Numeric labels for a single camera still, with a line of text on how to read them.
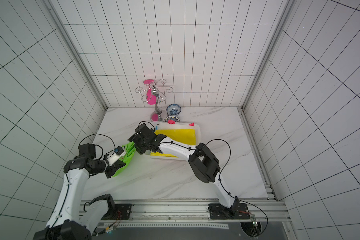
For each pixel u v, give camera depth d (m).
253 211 0.66
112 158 0.66
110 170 0.66
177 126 0.95
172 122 0.97
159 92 0.91
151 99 1.12
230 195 0.61
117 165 0.68
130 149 0.77
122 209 0.73
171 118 1.08
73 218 0.40
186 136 0.93
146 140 0.67
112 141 0.63
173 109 1.18
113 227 0.68
